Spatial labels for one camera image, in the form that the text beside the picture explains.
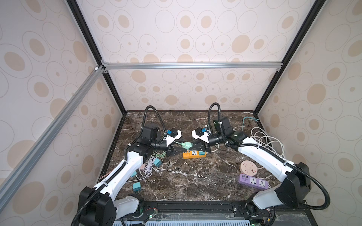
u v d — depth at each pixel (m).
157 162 0.87
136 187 0.80
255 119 1.16
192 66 0.92
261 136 0.97
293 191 0.41
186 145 0.66
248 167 0.86
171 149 0.63
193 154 0.92
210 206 0.78
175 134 0.60
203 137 0.60
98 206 0.39
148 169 0.85
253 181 0.81
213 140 0.64
